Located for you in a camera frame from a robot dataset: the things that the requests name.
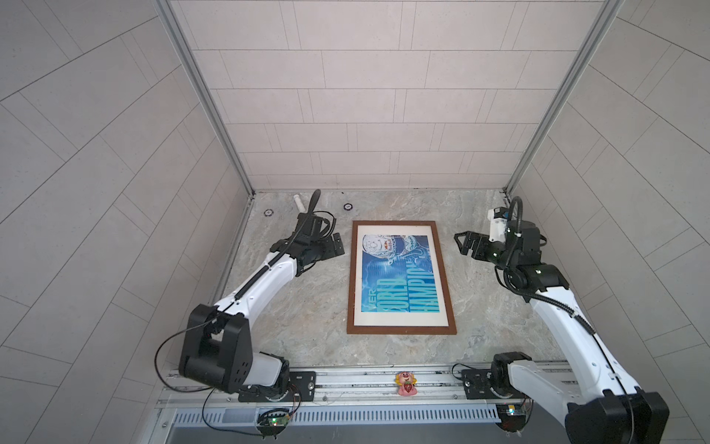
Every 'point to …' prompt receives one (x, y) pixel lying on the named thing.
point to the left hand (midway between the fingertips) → (337, 241)
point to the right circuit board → (513, 416)
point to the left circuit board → (273, 422)
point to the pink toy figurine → (407, 381)
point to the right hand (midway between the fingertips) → (467, 236)
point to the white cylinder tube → (300, 207)
